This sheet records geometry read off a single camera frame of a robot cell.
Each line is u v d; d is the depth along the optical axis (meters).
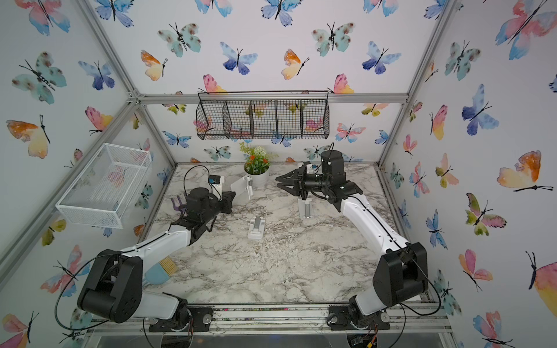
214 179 0.75
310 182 0.66
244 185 0.87
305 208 0.97
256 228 0.93
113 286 0.43
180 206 1.04
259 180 1.03
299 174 0.66
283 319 0.75
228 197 0.78
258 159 1.00
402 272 0.42
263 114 0.98
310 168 0.74
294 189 0.69
